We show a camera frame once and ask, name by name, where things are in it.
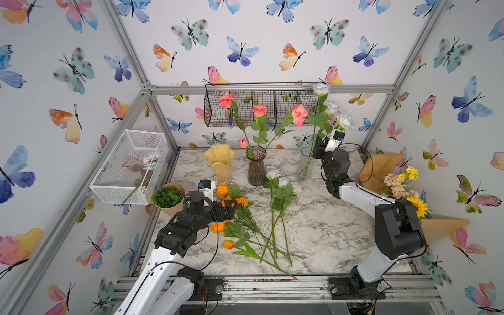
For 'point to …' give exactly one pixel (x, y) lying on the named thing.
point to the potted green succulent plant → (169, 197)
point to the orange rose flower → (222, 189)
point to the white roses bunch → (283, 193)
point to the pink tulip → (244, 144)
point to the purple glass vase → (256, 167)
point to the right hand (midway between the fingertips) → (323, 134)
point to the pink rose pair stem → (260, 125)
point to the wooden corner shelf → (377, 167)
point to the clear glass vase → (306, 168)
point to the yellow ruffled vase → (221, 157)
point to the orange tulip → (241, 244)
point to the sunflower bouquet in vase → (398, 186)
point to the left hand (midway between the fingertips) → (228, 201)
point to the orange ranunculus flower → (217, 226)
